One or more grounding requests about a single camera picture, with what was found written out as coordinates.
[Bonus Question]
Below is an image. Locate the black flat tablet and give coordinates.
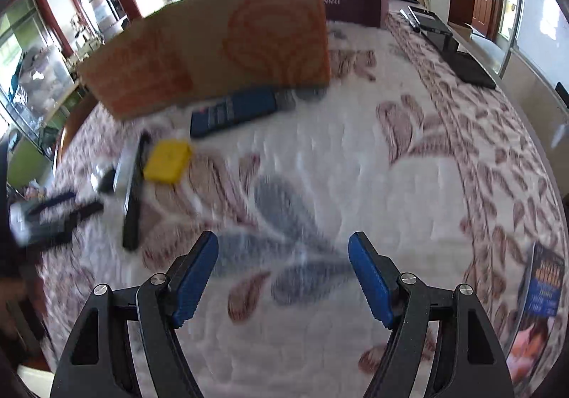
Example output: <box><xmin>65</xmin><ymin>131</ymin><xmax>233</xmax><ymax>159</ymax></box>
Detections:
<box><xmin>407</xmin><ymin>5</ymin><xmax>452</xmax><ymax>36</ymax></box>

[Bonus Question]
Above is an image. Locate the white whiteboard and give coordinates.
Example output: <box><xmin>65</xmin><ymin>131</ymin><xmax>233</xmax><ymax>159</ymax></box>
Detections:
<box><xmin>500</xmin><ymin>0</ymin><xmax>568</xmax><ymax>111</ymax></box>

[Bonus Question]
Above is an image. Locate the black flat phone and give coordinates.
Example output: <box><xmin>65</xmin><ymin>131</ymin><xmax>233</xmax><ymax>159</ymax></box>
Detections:
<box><xmin>119</xmin><ymin>131</ymin><xmax>151</xmax><ymax>252</ymax></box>

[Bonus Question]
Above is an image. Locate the dark blue remote control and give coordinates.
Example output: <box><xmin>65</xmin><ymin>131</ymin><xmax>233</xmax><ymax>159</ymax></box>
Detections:
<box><xmin>190</xmin><ymin>88</ymin><xmax>296</xmax><ymax>139</ymax></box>

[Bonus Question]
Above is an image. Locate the colourful book cover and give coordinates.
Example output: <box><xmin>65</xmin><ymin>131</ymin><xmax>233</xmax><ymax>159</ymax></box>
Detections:
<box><xmin>506</xmin><ymin>242</ymin><xmax>565</xmax><ymax>392</ymax></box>

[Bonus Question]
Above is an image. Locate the brown cardboard box orange print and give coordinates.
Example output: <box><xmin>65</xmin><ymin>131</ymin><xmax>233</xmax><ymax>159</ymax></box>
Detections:
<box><xmin>77</xmin><ymin>0</ymin><xmax>331</xmax><ymax>121</ymax></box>

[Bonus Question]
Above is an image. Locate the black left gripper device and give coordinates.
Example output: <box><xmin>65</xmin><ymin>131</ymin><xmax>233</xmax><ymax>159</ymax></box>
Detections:
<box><xmin>1</xmin><ymin>159</ymin><xmax>104</xmax><ymax>278</ymax></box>

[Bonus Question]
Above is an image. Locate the black laptop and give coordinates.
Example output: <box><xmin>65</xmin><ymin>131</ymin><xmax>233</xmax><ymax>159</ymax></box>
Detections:
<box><xmin>421</xmin><ymin>30</ymin><xmax>496</xmax><ymax>89</ymax></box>

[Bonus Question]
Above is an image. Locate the white paisley quilted bedspread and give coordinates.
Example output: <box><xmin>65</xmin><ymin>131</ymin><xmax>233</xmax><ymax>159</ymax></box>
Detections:
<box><xmin>39</xmin><ymin>15</ymin><xmax>568</xmax><ymax>397</ymax></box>

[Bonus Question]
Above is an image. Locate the yellow rectangular block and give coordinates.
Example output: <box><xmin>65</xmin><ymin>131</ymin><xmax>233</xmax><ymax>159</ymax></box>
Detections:
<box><xmin>143</xmin><ymin>139</ymin><xmax>193</xmax><ymax>184</ymax></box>

